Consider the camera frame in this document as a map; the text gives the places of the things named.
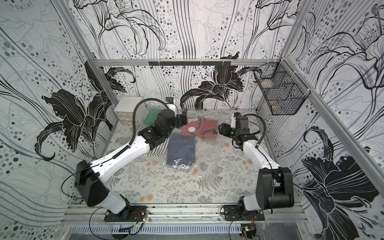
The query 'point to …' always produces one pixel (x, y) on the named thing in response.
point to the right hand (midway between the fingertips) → (225, 125)
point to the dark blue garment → (181, 149)
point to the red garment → (201, 127)
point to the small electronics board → (250, 229)
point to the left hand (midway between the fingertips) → (178, 112)
